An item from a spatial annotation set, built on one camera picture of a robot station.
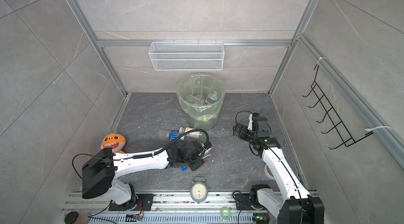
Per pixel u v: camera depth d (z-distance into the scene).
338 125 0.63
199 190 0.74
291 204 0.40
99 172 0.42
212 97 0.90
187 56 1.00
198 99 0.92
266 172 0.82
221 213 0.71
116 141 0.86
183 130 0.94
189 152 0.62
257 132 0.61
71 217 0.61
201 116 0.84
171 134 0.90
